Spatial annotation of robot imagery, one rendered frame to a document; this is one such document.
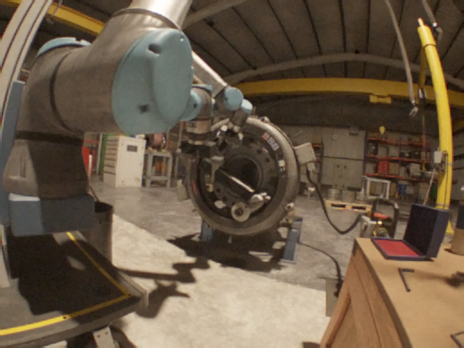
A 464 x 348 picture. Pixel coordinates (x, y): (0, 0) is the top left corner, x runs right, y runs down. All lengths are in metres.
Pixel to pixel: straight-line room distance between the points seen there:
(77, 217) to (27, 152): 0.14
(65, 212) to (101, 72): 0.22
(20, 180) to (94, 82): 0.20
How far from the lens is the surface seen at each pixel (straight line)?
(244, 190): 1.17
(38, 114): 0.38
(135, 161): 5.00
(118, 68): 0.25
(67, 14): 8.98
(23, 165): 0.38
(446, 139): 4.28
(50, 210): 0.36
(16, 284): 0.60
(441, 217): 0.55
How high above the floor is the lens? 0.63
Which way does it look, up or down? 1 degrees down
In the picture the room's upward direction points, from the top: 6 degrees clockwise
